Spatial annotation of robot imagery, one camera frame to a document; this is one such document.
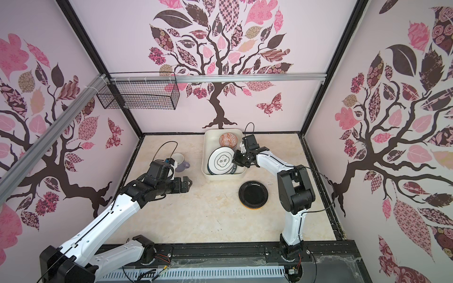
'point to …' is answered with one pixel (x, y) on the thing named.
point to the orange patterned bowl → (228, 139)
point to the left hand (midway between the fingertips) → (183, 186)
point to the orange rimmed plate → (249, 208)
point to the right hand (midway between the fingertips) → (232, 158)
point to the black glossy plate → (253, 194)
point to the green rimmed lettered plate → (232, 172)
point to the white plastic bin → (211, 141)
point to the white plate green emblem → (220, 160)
